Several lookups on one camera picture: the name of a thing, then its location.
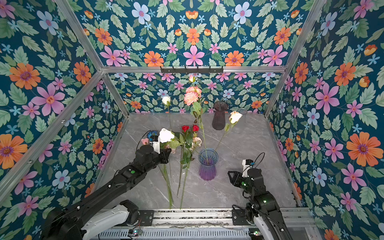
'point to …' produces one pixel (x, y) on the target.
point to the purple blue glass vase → (208, 158)
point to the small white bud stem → (166, 102)
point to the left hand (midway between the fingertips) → (173, 146)
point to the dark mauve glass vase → (218, 120)
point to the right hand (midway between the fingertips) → (229, 173)
